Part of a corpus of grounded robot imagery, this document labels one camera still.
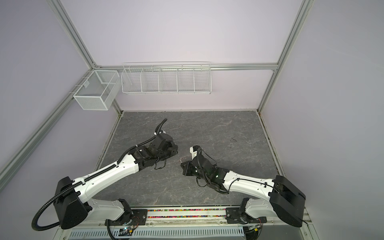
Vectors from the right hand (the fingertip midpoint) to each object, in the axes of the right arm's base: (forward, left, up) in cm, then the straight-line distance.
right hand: (180, 166), depth 77 cm
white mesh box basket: (+48, +57, +12) cm, 75 cm away
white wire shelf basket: (+55, +12, +16) cm, 58 cm away
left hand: (+8, +1, +4) cm, 9 cm away
